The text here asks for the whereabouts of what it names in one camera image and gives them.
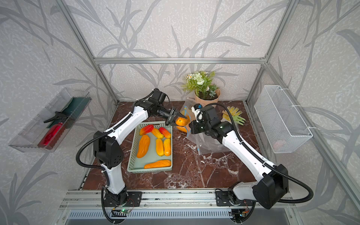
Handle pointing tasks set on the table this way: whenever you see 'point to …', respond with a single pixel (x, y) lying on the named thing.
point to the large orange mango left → (144, 145)
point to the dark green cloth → (74, 108)
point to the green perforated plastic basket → (152, 148)
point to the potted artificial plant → (201, 83)
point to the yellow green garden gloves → (235, 113)
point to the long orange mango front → (160, 163)
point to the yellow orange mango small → (157, 133)
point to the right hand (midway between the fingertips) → (189, 124)
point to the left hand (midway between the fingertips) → (185, 119)
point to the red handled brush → (52, 136)
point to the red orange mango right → (165, 132)
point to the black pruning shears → (61, 116)
